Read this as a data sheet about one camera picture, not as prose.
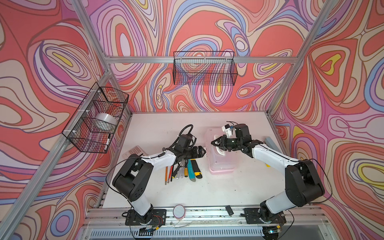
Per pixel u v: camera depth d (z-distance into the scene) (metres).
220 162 0.80
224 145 0.75
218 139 0.81
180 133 0.72
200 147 0.82
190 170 0.89
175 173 0.86
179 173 0.87
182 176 0.86
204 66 0.96
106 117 0.73
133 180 0.46
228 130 0.82
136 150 0.96
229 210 0.76
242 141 0.68
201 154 0.81
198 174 0.86
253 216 0.73
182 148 0.72
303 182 0.44
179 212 0.71
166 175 0.88
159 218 0.72
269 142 0.96
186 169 0.88
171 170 0.88
